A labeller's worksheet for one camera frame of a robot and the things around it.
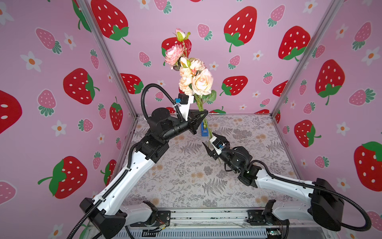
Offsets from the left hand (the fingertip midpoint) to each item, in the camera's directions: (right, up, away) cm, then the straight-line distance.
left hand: (207, 111), depth 57 cm
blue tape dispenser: (+1, -10, +50) cm, 51 cm away
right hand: (+1, -12, +13) cm, 18 cm away
